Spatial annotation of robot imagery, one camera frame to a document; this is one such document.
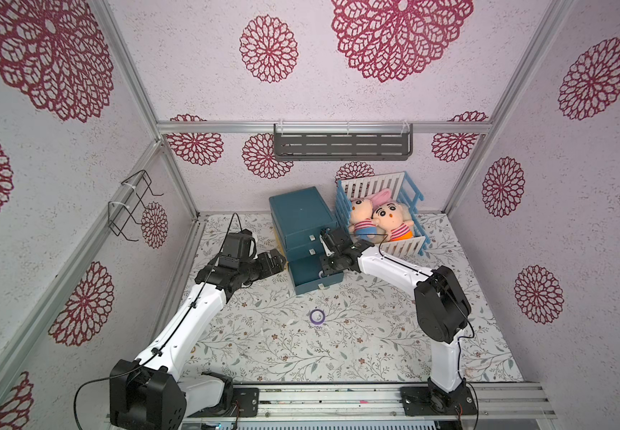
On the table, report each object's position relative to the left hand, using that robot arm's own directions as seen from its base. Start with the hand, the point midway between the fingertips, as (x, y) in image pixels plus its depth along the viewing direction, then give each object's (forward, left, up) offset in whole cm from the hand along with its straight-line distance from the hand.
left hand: (274, 265), depth 81 cm
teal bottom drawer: (+6, -9, -16) cm, 19 cm away
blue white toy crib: (+43, -49, -7) cm, 65 cm away
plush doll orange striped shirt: (+24, -42, -6) cm, 49 cm away
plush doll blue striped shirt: (+24, -31, -8) cm, 40 cm away
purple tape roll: (-9, -13, -18) cm, 24 cm away
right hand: (+8, -19, -12) cm, 24 cm away
